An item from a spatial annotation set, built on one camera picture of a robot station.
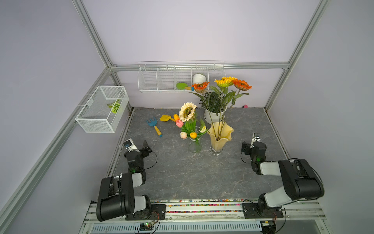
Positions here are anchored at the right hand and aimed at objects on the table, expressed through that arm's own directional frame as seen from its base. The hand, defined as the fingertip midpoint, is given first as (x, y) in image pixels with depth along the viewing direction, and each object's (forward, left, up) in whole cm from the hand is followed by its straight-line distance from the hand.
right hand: (251, 141), depth 95 cm
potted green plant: (+20, +24, +14) cm, 34 cm away
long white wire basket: (+39, +49, +24) cm, 67 cm away
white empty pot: (+31, +34, +27) cm, 54 cm away
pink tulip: (-4, +46, +25) cm, 52 cm away
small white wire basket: (+8, +90, +22) cm, 93 cm away
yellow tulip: (-12, +39, +26) cm, 48 cm away
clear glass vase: (0, +38, -3) cm, 38 cm away
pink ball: (+39, -7, -6) cm, 40 cm away
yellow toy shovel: (+24, +60, -3) cm, 64 cm away
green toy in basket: (+9, +83, +25) cm, 87 cm away
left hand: (-4, +71, +5) cm, 72 cm away
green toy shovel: (+34, +46, +19) cm, 61 cm away
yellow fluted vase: (0, +23, +11) cm, 25 cm away
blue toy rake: (+20, +70, -5) cm, 73 cm away
